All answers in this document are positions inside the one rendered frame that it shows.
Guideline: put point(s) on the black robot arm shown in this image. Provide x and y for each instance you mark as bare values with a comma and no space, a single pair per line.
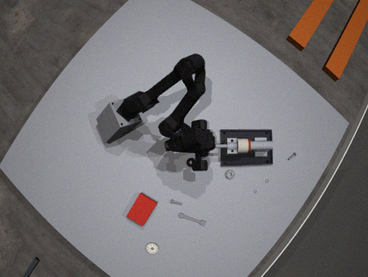
182,137

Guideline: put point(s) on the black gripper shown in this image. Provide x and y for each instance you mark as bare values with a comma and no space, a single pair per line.
199,164

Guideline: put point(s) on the red rectangular block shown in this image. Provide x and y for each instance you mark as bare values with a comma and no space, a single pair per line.
141,209

